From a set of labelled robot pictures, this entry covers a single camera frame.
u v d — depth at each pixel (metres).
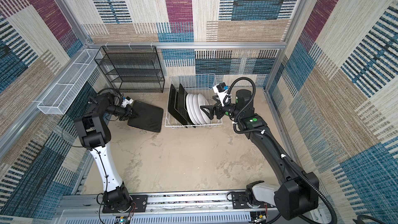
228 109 0.64
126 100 0.96
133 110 0.94
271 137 0.49
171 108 0.85
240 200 0.73
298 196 0.39
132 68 1.09
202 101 0.94
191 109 0.89
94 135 0.63
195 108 0.89
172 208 0.73
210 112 0.65
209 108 0.63
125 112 0.89
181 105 0.86
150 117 1.02
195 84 1.21
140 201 0.74
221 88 0.62
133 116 0.93
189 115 0.89
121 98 0.94
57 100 0.71
